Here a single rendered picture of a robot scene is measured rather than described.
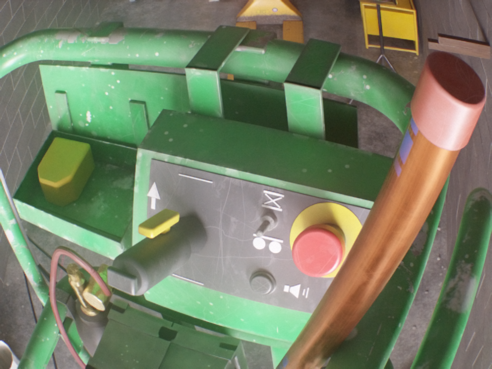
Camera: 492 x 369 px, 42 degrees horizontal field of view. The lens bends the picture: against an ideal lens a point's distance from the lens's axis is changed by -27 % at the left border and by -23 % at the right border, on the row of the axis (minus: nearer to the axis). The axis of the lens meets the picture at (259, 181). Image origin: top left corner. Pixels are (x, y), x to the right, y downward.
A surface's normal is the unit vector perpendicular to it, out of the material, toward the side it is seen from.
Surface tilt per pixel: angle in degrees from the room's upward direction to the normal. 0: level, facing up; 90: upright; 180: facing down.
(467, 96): 16
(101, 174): 0
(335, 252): 58
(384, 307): 9
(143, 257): 41
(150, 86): 90
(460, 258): 27
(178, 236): 45
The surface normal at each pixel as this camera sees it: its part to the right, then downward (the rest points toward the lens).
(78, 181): 0.93, 0.21
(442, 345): 0.07, -0.63
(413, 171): -0.64, 0.54
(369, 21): -0.09, 0.73
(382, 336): 0.35, -0.51
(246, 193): -0.35, 0.23
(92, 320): -0.04, -0.47
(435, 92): -0.81, 0.36
